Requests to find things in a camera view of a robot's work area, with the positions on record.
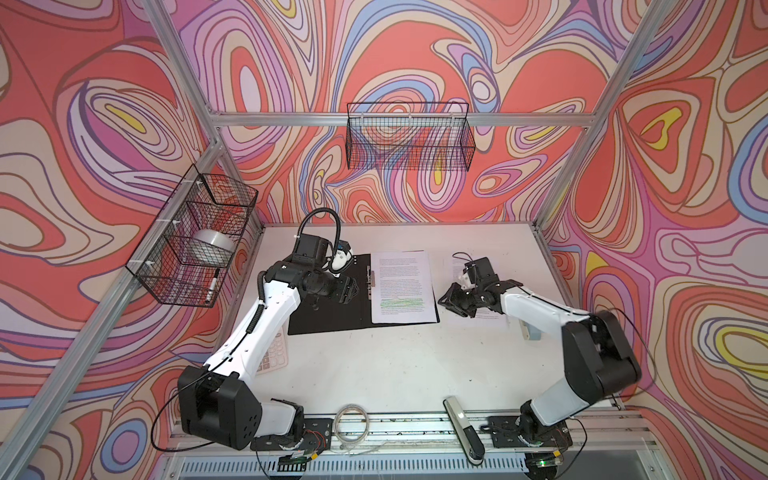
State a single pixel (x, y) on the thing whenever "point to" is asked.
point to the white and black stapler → (467, 436)
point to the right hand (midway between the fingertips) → (443, 308)
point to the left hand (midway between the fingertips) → (350, 284)
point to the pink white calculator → (276, 356)
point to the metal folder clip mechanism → (370, 281)
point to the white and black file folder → (353, 315)
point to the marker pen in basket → (212, 286)
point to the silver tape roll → (211, 243)
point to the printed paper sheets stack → (403, 291)
